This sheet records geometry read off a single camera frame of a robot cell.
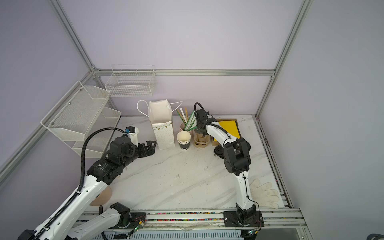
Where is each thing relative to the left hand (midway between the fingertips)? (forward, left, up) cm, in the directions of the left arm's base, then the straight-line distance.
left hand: (147, 144), depth 73 cm
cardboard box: (+17, -37, -22) cm, 46 cm away
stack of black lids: (+11, -40, -22) cm, 47 cm away
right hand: (+23, -28, -15) cm, 39 cm away
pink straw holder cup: (+25, -15, -15) cm, 33 cm away
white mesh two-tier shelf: (+21, +41, +4) cm, 46 cm away
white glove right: (-18, -62, -25) cm, 69 cm away
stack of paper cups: (+16, -16, -15) cm, 27 cm away
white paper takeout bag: (+37, +2, -13) cm, 40 cm away
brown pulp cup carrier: (+16, -27, -19) cm, 37 cm away
